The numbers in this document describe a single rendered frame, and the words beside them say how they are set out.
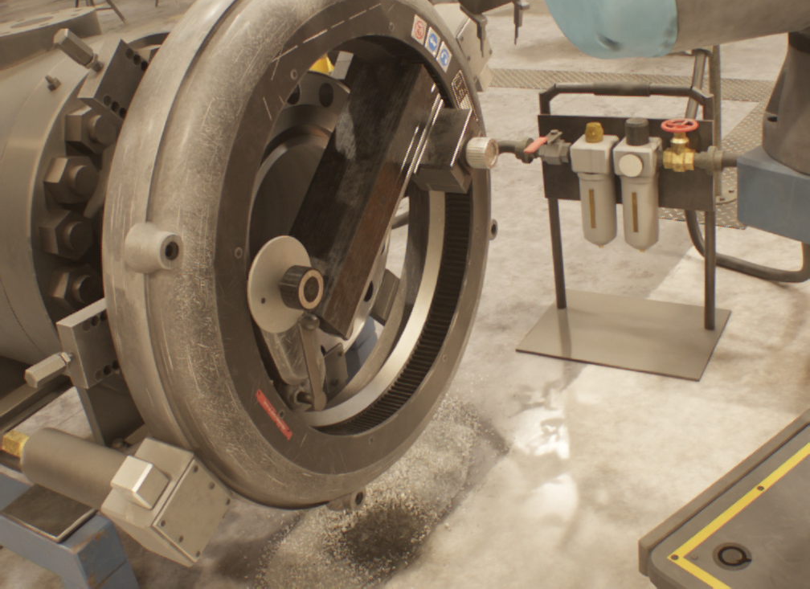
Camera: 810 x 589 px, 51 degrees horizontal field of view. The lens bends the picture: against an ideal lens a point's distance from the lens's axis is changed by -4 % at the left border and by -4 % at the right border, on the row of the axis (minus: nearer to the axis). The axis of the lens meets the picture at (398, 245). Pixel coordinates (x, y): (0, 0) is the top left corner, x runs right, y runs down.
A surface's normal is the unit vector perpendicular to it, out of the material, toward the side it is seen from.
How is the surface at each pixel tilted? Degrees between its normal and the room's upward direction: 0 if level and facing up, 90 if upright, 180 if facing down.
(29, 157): 51
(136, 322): 80
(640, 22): 123
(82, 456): 18
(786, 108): 70
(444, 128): 36
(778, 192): 90
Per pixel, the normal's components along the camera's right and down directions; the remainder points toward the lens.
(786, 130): -0.95, -0.09
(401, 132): 0.85, 0.10
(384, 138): -0.42, -0.47
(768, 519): -0.15, -0.90
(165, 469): -0.33, -0.67
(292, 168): -0.42, 0.73
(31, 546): -0.51, 0.42
